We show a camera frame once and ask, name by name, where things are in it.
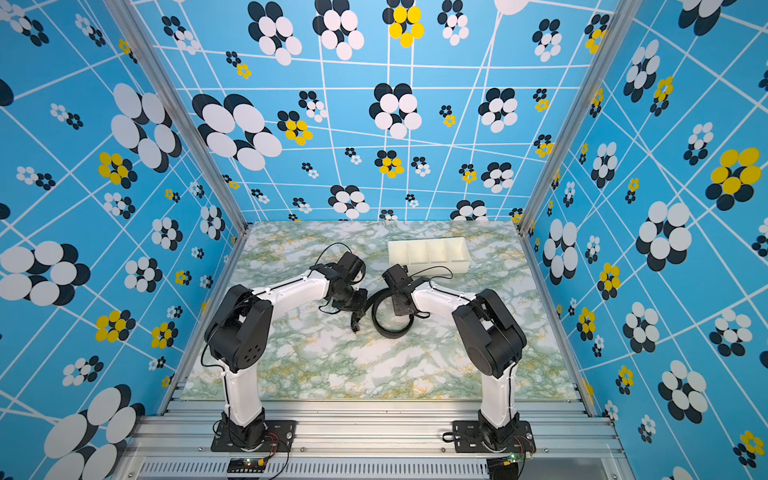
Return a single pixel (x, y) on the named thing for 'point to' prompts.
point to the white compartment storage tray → (430, 256)
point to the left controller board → (246, 465)
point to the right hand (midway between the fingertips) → (412, 302)
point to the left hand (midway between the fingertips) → (367, 304)
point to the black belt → (374, 300)
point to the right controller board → (503, 468)
